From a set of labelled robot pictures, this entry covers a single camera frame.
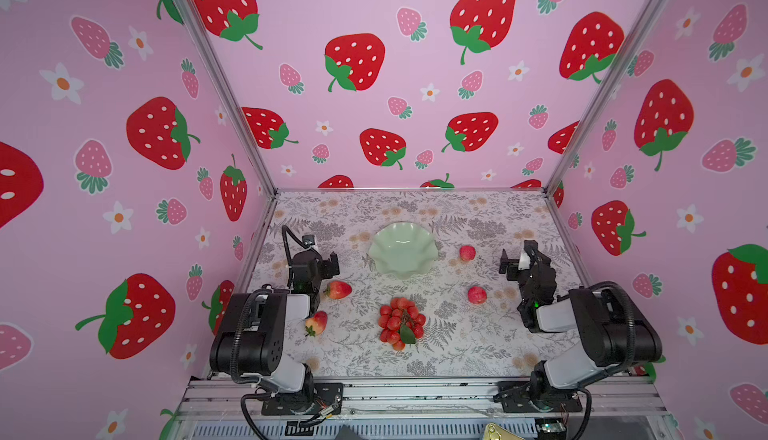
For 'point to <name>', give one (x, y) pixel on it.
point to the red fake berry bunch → (401, 323)
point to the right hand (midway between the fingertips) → (523, 250)
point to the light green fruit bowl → (403, 250)
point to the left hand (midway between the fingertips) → (318, 253)
